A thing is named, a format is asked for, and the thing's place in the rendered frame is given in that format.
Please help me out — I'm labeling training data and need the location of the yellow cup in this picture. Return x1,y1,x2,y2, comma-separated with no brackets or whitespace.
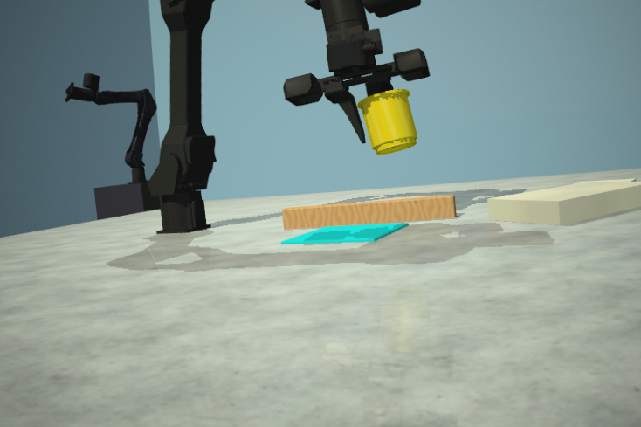
357,89,417,155

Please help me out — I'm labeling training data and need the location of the cream flat rectangular pad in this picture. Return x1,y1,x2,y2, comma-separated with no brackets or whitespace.
487,182,641,225

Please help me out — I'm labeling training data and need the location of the orange wooden plank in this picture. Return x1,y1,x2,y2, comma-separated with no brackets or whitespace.
282,195,457,230

